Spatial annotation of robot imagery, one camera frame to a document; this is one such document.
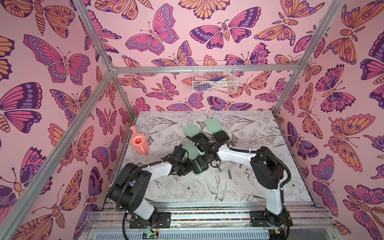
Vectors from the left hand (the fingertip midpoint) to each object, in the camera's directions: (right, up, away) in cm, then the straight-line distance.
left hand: (195, 167), depth 90 cm
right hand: (+4, +4, +3) cm, 7 cm away
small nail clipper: (+18, +9, -32) cm, 38 cm away
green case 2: (+14, +25, +23) cm, 37 cm away
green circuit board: (-22, -28, -19) cm, 40 cm away
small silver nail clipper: (+15, -1, 0) cm, 15 cm away
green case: (-1, +22, +19) cm, 29 cm away
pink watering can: (-34, +14, -1) cm, 37 cm away
